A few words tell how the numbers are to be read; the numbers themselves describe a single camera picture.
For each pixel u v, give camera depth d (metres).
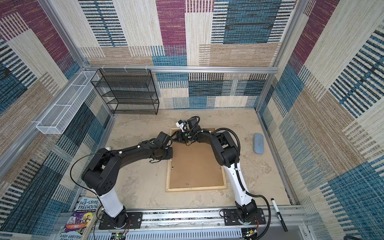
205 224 0.73
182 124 0.98
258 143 0.98
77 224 0.71
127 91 1.11
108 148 0.96
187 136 0.91
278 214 0.74
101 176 0.48
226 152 0.62
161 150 0.75
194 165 0.92
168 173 0.88
